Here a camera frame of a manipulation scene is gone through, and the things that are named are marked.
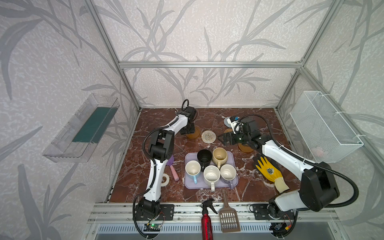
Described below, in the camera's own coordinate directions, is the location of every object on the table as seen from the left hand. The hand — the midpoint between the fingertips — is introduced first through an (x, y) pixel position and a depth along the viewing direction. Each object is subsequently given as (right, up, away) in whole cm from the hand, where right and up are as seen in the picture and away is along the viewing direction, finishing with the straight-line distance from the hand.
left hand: (190, 127), depth 105 cm
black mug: (+10, -16, -19) cm, 27 cm away
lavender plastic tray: (+1, -30, -23) cm, 38 cm away
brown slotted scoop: (+22, -44, -34) cm, 60 cm away
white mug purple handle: (+23, -25, -21) cm, 40 cm away
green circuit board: (-16, -47, -34) cm, 60 cm away
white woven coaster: (+13, -6, -2) cm, 15 cm away
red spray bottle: (+11, -46, -39) cm, 61 cm away
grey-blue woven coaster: (+22, +4, -26) cm, 34 cm away
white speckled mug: (+14, -26, -20) cm, 36 cm away
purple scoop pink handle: (-11, -21, -14) cm, 28 cm away
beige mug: (+19, -17, -14) cm, 29 cm away
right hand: (+21, -2, -20) cm, 29 cm away
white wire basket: (+61, -2, -44) cm, 75 cm away
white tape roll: (-11, -29, -21) cm, 38 cm away
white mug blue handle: (+3, -23, -21) cm, 31 cm away
